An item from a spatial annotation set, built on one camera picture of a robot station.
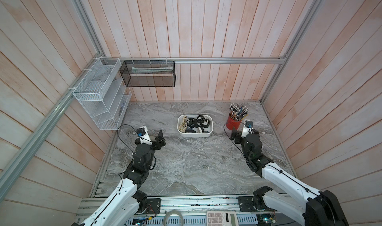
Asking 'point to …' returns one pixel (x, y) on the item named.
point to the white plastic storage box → (194, 132)
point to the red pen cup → (231, 123)
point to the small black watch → (202, 119)
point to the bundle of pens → (238, 112)
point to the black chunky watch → (192, 122)
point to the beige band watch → (182, 130)
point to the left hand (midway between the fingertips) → (154, 133)
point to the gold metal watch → (206, 123)
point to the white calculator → (221, 218)
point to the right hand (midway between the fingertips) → (241, 126)
